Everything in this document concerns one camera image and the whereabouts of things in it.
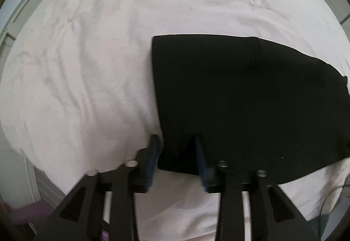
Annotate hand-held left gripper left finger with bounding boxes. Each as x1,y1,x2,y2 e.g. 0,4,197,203
33,134,165,241

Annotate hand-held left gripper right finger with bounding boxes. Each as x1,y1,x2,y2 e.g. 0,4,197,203
189,134,322,241

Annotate black pants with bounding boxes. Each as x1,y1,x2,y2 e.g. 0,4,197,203
151,34,350,186

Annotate white bed sheet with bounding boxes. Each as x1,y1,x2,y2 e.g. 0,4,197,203
0,0,350,241

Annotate purple object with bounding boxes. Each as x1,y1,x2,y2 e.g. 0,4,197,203
12,201,54,224

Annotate black cable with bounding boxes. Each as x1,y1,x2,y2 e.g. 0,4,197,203
318,175,350,233

